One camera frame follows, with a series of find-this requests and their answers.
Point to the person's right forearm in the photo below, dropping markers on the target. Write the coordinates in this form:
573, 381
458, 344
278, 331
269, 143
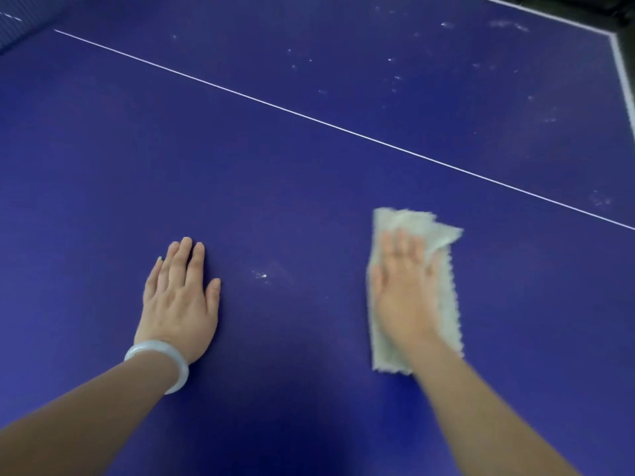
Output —
471, 416

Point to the white jade bangle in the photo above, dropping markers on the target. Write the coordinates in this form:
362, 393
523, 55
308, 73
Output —
149, 345

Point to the black floor mat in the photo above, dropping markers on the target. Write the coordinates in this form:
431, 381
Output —
595, 9

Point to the person's right hand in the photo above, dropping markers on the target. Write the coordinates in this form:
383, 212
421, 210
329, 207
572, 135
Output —
404, 297

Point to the person's left forearm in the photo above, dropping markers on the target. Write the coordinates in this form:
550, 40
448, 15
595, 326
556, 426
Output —
74, 421

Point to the person's left hand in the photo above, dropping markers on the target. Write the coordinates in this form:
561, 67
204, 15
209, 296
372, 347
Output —
178, 312

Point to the blue table net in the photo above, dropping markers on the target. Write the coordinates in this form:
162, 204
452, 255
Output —
15, 24

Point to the grey cleaning cloth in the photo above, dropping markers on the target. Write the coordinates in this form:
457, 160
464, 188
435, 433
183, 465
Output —
402, 218

